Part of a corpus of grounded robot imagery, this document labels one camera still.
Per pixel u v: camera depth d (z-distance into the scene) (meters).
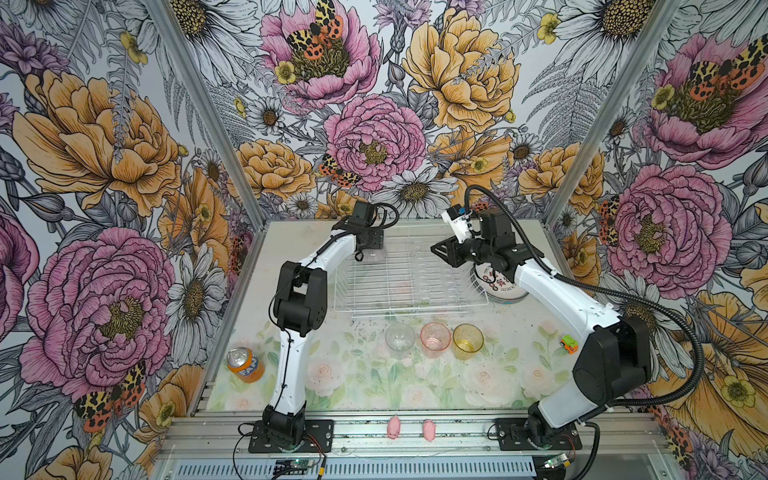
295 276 0.58
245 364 0.76
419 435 0.76
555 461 0.72
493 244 0.65
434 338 0.90
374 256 1.05
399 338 0.88
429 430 0.75
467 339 0.89
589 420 0.57
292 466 0.71
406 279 1.04
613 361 0.44
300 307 0.59
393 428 0.75
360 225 0.81
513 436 0.74
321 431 0.76
